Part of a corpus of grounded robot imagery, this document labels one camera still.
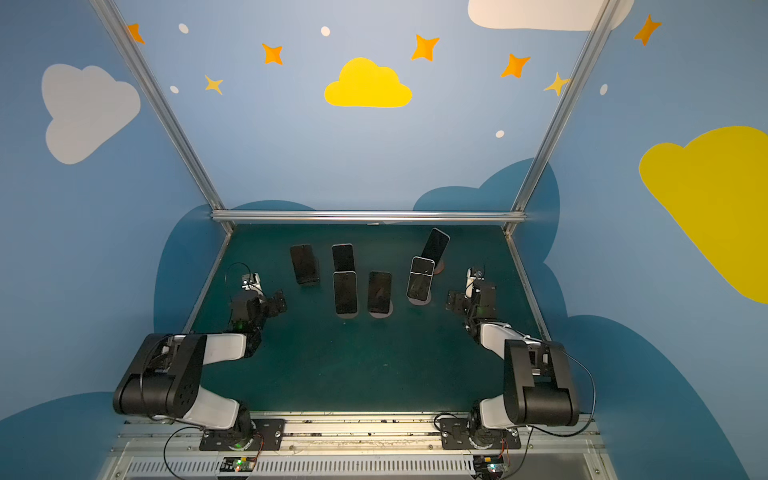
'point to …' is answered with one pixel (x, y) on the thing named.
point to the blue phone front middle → (345, 284)
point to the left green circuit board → (237, 464)
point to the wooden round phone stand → (439, 268)
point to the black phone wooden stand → (436, 245)
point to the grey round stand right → (420, 302)
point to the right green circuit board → (488, 464)
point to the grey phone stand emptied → (379, 315)
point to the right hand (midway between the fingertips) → (468, 289)
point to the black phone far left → (305, 264)
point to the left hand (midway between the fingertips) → (270, 292)
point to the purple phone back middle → (343, 255)
